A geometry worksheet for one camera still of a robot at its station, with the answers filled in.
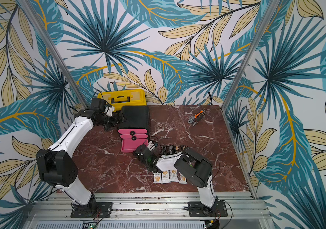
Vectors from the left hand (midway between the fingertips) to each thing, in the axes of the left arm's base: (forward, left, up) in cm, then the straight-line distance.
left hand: (123, 124), depth 84 cm
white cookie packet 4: (-26, -36, -17) cm, 48 cm away
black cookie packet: (-8, -25, -16) cm, 30 cm away
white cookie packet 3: (-24, -30, -18) cm, 42 cm away
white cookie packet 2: (-24, -26, -18) cm, 40 cm away
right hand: (-9, -5, -13) cm, 17 cm away
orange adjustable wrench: (+19, -46, -18) cm, 53 cm away
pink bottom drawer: (-5, -2, -16) cm, 17 cm away
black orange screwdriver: (+21, -52, -18) cm, 59 cm away
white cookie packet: (-25, -21, -18) cm, 37 cm away
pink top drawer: (-3, -5, -4) cm, 7 cm away
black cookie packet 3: (-6, -34, -17) cm, 39 cm away
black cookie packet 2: (-7, -29, -16) cm, 34 cm away
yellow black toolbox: (+25, +8, -3) cm, 26 cm away
